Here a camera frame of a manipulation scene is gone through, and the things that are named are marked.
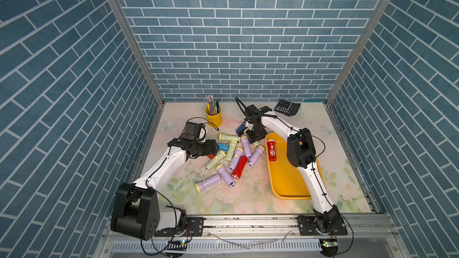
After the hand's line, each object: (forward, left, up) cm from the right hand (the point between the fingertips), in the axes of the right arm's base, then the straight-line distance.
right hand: (254, 141), depth 101 cm
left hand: (-13, +18, +11) cm, 25 cm away
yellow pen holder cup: (+7, +24, +7) cm, 26 cm away
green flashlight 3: (-13, +18, +4) cm, 22 cm away
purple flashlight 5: (-28, +24, +3) cm, 38 cm away
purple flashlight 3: (-10, +9, +3) cm, 14 cm away
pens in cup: (+13, +25, +12) cm, 31 cm away
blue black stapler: (+6, +8, +2) cm, 11 cm away
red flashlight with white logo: (-7, -9, +3) cm, 12 cm away
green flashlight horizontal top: (-1, +18, +4) cm, 18 cm away
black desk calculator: (+26, -21, +3) cm, 33 cm away
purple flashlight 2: (-10, -1, +2) cm, 11 cm away
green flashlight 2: (-6, +12, +3) cm, 14 cm away
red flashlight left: (-13, +22, +3) cm, 26 cm away
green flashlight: (-4, -1, +3) cm, 5 cm away
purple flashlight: (-5, +4, +3) cm, 7 cm away
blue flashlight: (-7, +17, +3) cm, 18 cm away
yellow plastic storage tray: (-21, -17, -2) cm, 27 cm away
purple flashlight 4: (-22, +14, +2) cm, 26 cm away
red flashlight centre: (-19, +8, +2) cm, 21 cm away
